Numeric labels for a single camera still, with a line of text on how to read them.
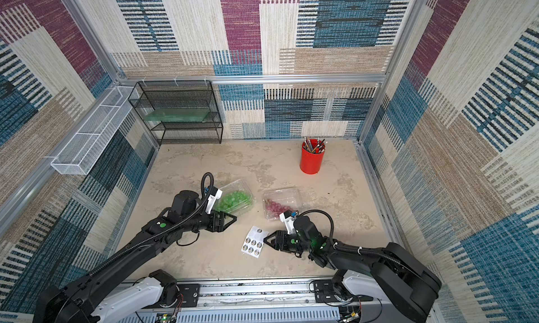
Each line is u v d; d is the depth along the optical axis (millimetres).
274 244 733
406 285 418
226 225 712
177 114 961
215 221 675
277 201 954
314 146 987
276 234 745
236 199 929
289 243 726
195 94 1021
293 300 730
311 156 984
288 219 793
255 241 838
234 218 744
